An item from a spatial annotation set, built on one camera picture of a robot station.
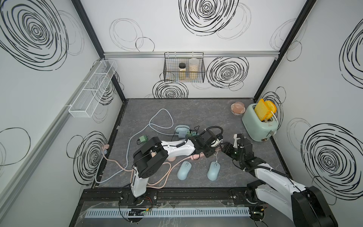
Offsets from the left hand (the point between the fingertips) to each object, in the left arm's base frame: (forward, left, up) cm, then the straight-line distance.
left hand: (212, 148), depth 87 cm
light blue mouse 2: (-13, 0, -2) cm, 13 cm away
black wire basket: (+38, +27, +30) cm, 55 cm away
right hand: (0, -6, +1) cm, 6 cm away
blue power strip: (+11, +19, -3) cm, 22 cm away
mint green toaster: (+9, -27, +9) cm, 30 cm away
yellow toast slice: (+17, -31, +18) cm, 40 cm away
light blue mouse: (-14, +18, -3) cm, 23 cm away
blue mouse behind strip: (+14, +20, +1) cm, 24 cm away
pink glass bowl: (+34, -23, +1) cm, 41 cm away
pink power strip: (-7, +8, +5) cm, 12 cm away
